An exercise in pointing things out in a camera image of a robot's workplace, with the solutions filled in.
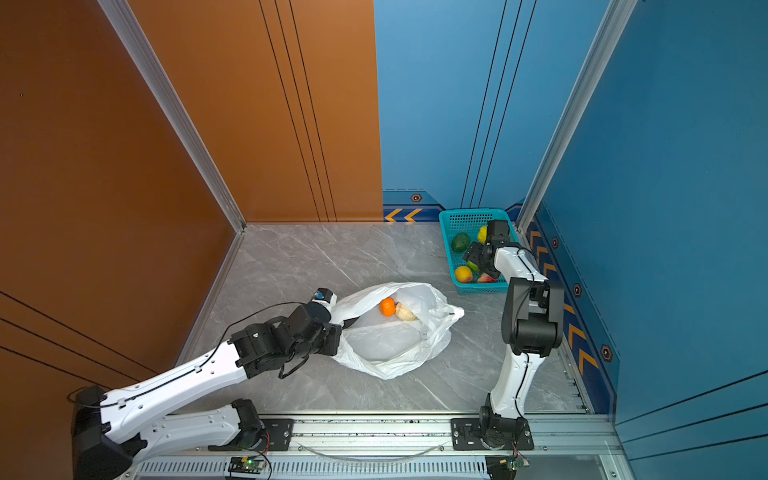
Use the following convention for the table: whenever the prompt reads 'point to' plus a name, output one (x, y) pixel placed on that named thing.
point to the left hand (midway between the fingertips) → (346, 329)
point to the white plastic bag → (383, 346)
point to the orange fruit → (387, 306)
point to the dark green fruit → (460, 242)
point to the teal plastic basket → (465, 227)
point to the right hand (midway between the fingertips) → (478, 259)
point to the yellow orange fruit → (463, 274)
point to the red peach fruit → (485, 278)
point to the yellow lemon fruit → (482, 234)
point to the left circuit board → (246, 465)
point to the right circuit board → (503, 467)
